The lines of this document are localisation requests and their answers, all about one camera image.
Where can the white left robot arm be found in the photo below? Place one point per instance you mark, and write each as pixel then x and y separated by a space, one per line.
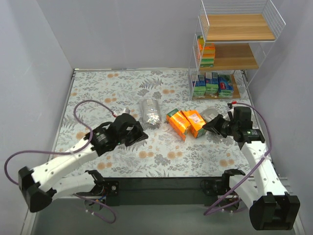
pixel 45 183

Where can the blue green sponge pack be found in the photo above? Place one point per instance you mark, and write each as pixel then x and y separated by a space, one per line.
pixel 198 85
pixel 226 89
pixel 211 83

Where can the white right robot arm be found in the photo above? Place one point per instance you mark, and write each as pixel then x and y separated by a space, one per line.
pixel 271 207

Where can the orange Sponge Daddy box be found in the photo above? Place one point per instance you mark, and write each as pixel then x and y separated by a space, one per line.
pixel 207 52

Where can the floral patterned table mat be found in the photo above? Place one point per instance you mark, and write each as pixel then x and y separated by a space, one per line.
pixel 92 98

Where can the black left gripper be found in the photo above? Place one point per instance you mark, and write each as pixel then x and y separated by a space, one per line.
pixel 132 133

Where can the aluminium frame rail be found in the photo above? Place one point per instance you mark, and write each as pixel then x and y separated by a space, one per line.
pixel 158 191

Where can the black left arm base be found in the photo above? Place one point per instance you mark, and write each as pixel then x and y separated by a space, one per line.
pixel 106 188

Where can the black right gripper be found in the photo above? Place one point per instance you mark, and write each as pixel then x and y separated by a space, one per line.
pixel 219 126

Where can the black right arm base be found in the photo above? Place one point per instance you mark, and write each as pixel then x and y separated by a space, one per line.
pixel 213 187

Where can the silver steel wool pack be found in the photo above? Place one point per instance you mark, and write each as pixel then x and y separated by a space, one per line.
pixel 209 114
pixel 150 110

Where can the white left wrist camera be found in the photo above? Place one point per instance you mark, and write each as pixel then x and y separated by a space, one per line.
pixel 126 111

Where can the white wire wooden shelf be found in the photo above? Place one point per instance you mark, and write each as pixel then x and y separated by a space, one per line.
pixel 243 32

